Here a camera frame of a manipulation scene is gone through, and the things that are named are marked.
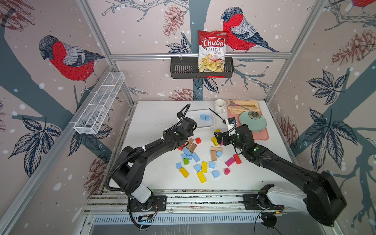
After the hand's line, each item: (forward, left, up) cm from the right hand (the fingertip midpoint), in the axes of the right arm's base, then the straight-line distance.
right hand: (220, 129), depth 83 cm
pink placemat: (+24, -16, -16) cm, 33 cm away
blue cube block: (+21, +6, -15) cm, 27 cm away
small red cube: (+1, +13, -14) cm, 20 cm away
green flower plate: (+19, -30, -16) cm, 39 cm away
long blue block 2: (-10, +15, -17) cm, 24 cm away
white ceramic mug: (+30, -3, -10) cm, 31 cm away
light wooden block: (+1, +18, -16) cm, 25 cm away
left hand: (+5, +18, -2) cm, 19 cm away
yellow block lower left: (-20, +21, -16) cm, 33 cm away
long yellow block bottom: (-22, +11, -17) cm, 30 cm away
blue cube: (-8, 0, -15) cm, 17 cm away
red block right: (-11, -11, -15) cm, 22 cm away
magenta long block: (-12, -7, -16) cm, 22 cm away
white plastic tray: (+27, +16, -17) cm, 35 cm away
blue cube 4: (-14, +4, -17) cm, 23 cm away
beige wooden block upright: (-8, +3, -15) cm, 18 cm away
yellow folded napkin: (+30, -17, -16) cm, 38 cm away
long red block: (-5, +25, -15) cm, 29 cm away
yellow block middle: (-16, +9, -16) cm, 24 cm away
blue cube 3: (-17, +13, -15) cm, 26 cm away
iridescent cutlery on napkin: (+37, -16, -16) cm, 43 cm away
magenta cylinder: (-19, -4, -15) cm, 24 cm away
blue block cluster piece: (-7, +20, -16) cm, 27 cm away
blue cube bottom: (-20, +2, -17) cm, 26 cm away
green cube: (-13, +20, -16) cm, 29 cm away
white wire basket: (+6, +68, +15) cm, 70 cm away
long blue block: (+20, +10, -14) cm, 26 cm away
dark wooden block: (-4, +17, -15) cm, 23 cm away
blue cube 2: (-15, +25, -17) cm, 34 cm away
